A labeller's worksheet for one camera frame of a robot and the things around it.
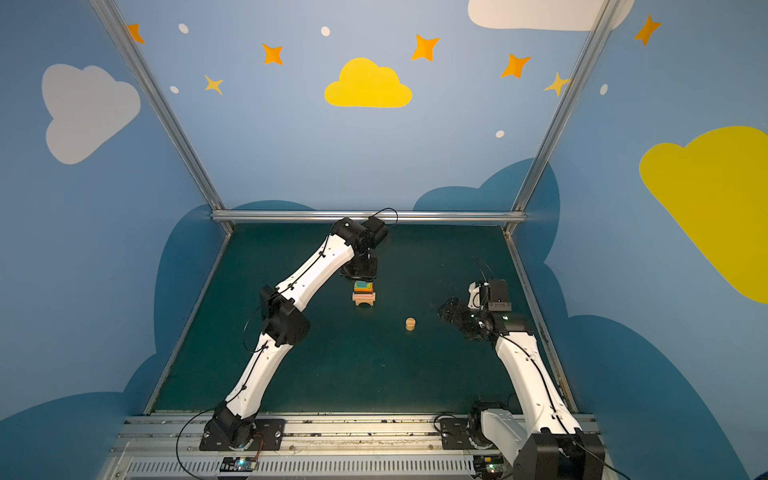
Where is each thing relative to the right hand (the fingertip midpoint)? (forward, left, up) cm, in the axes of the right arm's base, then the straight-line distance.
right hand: (453, 312), depth 82 cm
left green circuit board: (-37, +52, -12) cm, 65 cm away
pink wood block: (+9, +27, -7) cm, 29 cm away
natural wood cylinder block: (+2, +11, -12) cm, 16 cm away
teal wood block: (+10, +27, -3) cm, 29 cm away
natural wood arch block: (+8, +27, -9) cm, 30 cm away
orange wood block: (+9, +27, -5) cm, 29 cm away
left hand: (+10, +25, -1) cm, 27 cm away
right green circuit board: (-34, -9, -14) cm, 38 cm away
